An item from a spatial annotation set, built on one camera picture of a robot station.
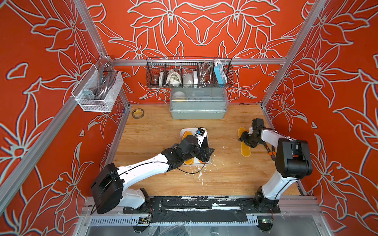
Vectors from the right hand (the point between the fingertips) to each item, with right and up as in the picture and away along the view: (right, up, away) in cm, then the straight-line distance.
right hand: (239, 139), depth 97 cm
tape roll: (-75, +18, +18) cm, 79 cm away
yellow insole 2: (+3, -6, -3) cm, 7 cm away
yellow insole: (-33, -11, -11) cm, 37 cm away
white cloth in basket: (-44, +40, -6) cm, 60 cm away
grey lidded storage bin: (-27, +25, +1) cm, 37 cm away
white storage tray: (-29, -12, -8) cm, 33 cm away
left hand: (-24, 0, -21) cm, 32 cm away
